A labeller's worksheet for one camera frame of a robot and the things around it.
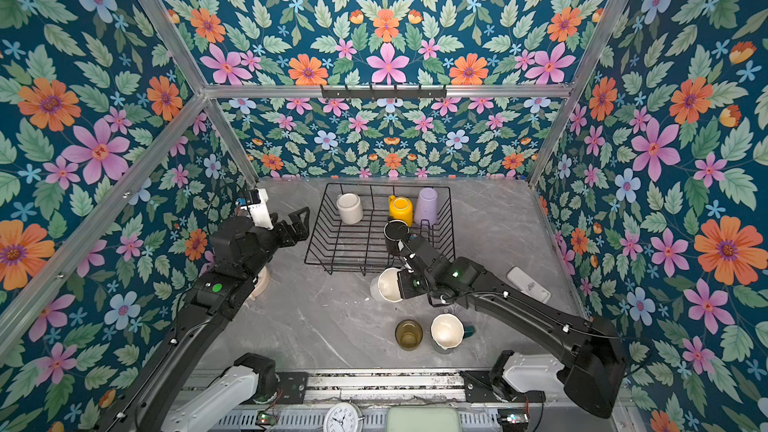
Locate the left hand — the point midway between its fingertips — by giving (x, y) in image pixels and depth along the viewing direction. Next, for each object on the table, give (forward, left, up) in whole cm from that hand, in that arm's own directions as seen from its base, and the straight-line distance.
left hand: (296, 204), depth 69 cm
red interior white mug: (+17, -8, -24) cm, 31 cm away
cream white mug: (-12, -20, -21) cm, 31 cm away
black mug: (+6, -23, -22) cm, 32 cm away
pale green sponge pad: (-41, -27, -30) cm, 58 cm away
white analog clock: (-40, -9, -30) cm, 50 cm away
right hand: (-12, -23, -18) cm, 32 cm away
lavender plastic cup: (+15, -34, -23) cm, 43 cm away
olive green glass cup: (-22, -25, -33) cm, 47 cm away
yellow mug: (+14, -25, -21) cm, 36 cm away
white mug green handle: (-22, -36, -33) cm, 53 cm away
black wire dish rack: (+16, -11, -33) cm, 38 cm away
